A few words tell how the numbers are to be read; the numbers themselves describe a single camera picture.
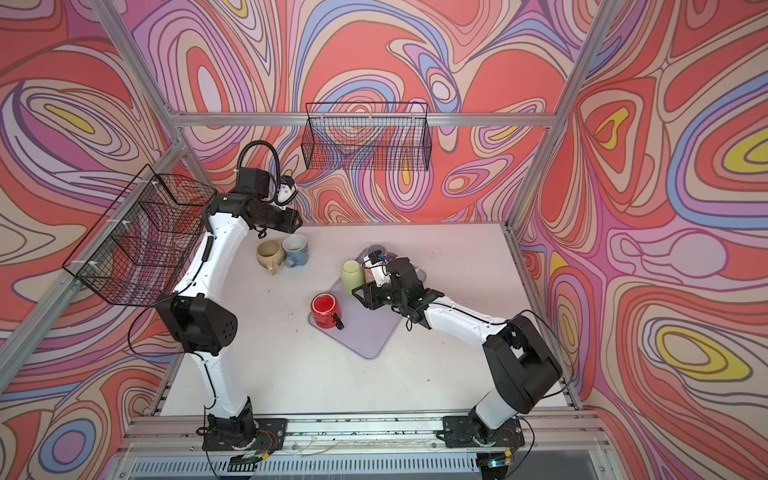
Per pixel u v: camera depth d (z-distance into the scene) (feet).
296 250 3.32
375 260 2.46
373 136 3.16
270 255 3.34
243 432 2.15
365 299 2.47
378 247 3.40
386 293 2.41
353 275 3.07
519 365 1.45
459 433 2.41
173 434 2.47
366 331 2.98
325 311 2.83
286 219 2.47
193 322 1.63
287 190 2.52
